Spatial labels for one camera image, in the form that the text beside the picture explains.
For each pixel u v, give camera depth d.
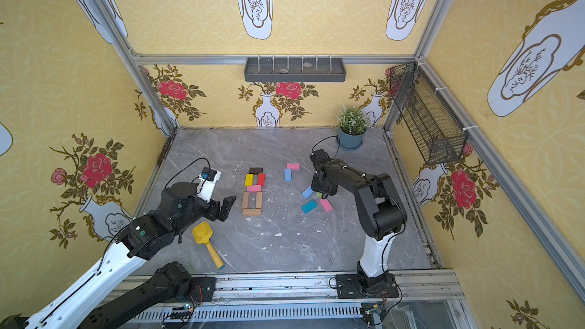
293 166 1.06
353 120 1.00
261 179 1.01
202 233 0.84
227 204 0.64
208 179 0.60
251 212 0.91
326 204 0.93
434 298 0.74
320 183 0.82
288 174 1.01
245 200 0.93
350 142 1.10
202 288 0.73
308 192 0.96
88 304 0.42
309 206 0.92
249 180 1.00
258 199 0.94
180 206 0.52
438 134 0.83
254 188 0.98
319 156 0.81
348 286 0.74
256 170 1.05
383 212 0.50
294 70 0.92
